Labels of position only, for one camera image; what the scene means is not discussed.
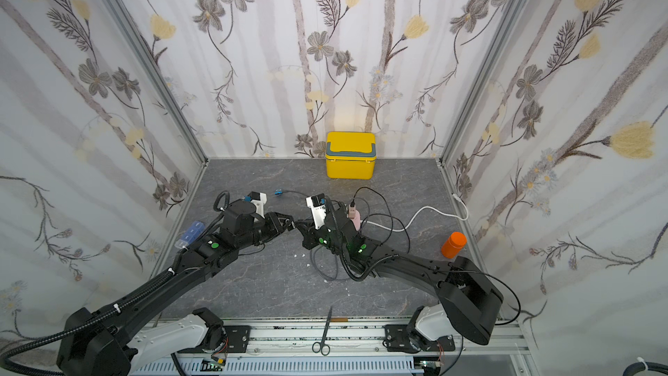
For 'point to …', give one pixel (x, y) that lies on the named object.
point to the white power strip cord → (422, 210)
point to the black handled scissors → (323, 346)
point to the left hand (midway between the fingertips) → (297, 219)
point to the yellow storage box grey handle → (350, 155)
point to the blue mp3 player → (277, 191)
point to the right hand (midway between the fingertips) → (297, 225)
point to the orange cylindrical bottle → (453, 245)
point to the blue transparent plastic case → (191, 234)
